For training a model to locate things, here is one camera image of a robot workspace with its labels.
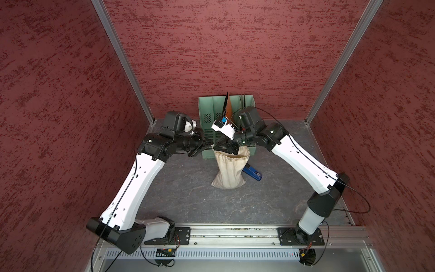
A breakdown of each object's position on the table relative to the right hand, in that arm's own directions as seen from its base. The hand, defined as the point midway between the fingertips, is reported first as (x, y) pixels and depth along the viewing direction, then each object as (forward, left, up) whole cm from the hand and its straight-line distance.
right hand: (217, 148), depth 68 cm
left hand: (-1, +2, +4) cm, 4 cm away
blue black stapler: (+2, -18, -27) cm, 33 cm away
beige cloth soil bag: (-6, -5, -13) cm, 15 cm away
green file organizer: (+37, +4, -11) cm, 39 cm away
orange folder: (+23, -5, -1) cm, 23 cm away
